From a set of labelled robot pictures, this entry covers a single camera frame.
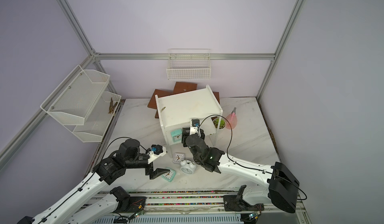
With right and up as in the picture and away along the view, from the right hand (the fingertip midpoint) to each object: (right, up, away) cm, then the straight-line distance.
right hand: (189, 130), depth 78 cm
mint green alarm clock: (-11, -26, +4) cm, 28 cm away
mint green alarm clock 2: (-7, -3, -1) cm, 7 cm away
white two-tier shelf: (-6, +11, -6) cm, 14 cm away
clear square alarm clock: (-7, -17, +10) cm, 22 cm away
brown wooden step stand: (-8, +25, +18) cm, 32 cm away
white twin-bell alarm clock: (-1, -20, +1) cm, 20 cm away
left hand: (-12, -14, -7) cm, 20 cm away
